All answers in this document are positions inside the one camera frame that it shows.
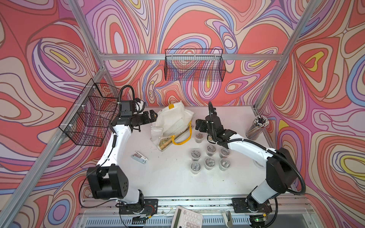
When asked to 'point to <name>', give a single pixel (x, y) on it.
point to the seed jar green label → (195, 166)
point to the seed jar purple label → (195, 154)
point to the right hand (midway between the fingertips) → (202, 125)
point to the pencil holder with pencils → (255, 130)
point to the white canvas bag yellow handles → (173, 124)
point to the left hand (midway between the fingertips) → (152, 116)
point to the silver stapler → (139, 157)
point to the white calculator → (185, 218)
